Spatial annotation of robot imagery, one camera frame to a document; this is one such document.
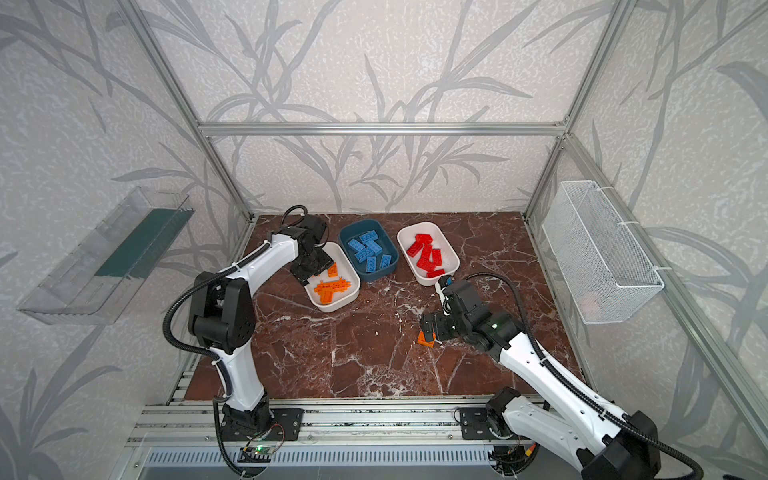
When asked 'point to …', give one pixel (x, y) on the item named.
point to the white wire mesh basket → (603, 271)
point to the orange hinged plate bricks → (326, 289)
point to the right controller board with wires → (512, 459)
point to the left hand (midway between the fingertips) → (328, 262)
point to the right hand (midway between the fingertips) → (435, 311)
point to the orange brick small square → (333, 270)
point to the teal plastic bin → (357, 228)
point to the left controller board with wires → (255, 454)
